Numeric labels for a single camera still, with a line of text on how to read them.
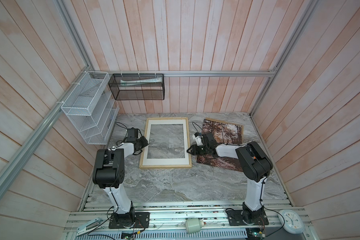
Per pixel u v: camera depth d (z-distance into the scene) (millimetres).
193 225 651
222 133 1081
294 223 701
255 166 535
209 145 810
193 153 903
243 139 1048
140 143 880
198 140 928
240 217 727
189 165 911
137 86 1036
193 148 880
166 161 928
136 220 725
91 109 665
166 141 1044
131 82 903
